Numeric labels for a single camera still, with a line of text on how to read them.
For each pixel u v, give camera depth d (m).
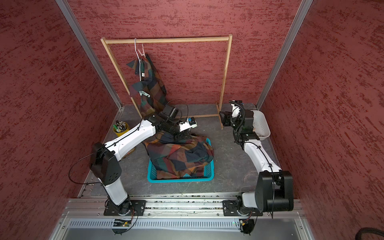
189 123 0.70
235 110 0.76
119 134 0.92
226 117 0.73
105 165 0.45
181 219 0.72
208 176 0.83
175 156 0.78
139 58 0.71
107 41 0.66
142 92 0.70
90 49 0.88
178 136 0.72
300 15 0.74
